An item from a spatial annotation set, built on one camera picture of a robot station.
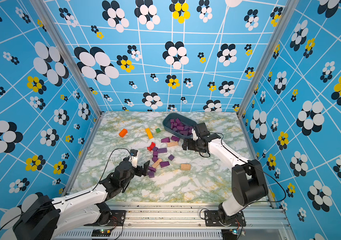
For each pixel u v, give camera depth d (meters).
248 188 0.44
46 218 0.41
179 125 1.11
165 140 1.05
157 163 0.92
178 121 1.12
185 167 0.89
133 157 0.72
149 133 1.08
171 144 1.02
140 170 0.75
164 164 0.93
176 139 1.05
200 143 0.66
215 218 0.72
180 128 1.09
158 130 1.08
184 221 0.74
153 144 1.01
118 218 0.73
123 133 1.06
